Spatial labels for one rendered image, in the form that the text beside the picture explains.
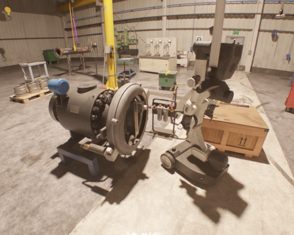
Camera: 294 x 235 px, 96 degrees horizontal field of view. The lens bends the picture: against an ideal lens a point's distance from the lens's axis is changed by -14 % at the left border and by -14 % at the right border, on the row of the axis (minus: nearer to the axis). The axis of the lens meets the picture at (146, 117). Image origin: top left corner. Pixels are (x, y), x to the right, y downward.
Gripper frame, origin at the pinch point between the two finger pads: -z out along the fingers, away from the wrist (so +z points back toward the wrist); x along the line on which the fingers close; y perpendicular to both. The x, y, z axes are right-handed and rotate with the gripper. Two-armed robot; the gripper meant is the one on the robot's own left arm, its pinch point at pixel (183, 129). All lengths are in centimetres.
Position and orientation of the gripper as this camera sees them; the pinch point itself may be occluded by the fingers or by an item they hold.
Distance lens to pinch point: 153.2
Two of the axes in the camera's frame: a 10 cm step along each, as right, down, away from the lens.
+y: -7.8, 2.7, -5.6
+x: -6.1, -5.1, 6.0
